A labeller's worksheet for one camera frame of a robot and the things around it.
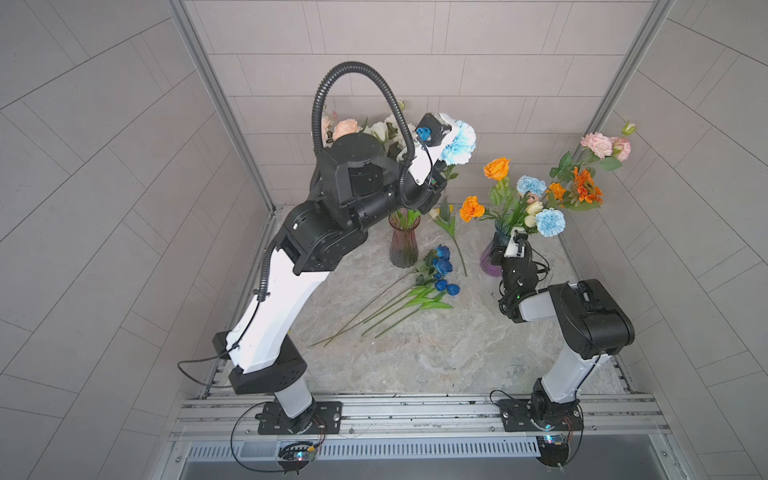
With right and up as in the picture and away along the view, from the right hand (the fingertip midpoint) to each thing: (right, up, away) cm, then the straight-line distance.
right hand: (506, 230), depth 91 cm
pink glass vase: (-31, -5, +3) cm, 32 cm away
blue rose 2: (-20, -11, 0) cm, 23 cm away
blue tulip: (-20, -17, +2) cm, 27 cm away
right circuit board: (+2, -50, -23) cm, 56 cm away
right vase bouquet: (+1, +7, -13) cm, 14 cm away
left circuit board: (-56, -50, -26) cm, 80 cm away
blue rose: (-19, -7, +6) cm, 21 cm away
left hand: (-24, +13, -44) cm, 52 cm away
